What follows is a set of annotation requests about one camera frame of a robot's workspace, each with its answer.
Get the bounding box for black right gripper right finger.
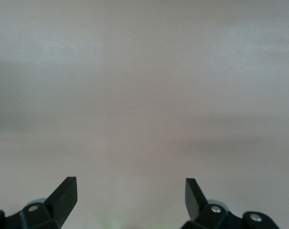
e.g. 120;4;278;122
181;177;280;229

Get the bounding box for brown table cover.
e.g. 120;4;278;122
0;0;289;229

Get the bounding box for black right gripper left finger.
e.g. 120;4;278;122
0;176;77;229

